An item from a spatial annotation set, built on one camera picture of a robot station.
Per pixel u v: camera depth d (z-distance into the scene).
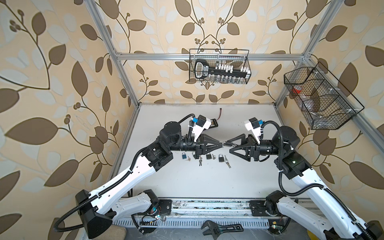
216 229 0.68
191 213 0.74
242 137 0.59
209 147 0.56
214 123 1.08
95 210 0.38
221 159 0.91
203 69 0.85
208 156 0.92
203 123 0.50
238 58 0.91
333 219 0.39
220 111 1.16
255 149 0.50
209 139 0.55
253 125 0.51
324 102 0.73
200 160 0.91
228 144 0.55
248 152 0.51
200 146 0.50
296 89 0.87
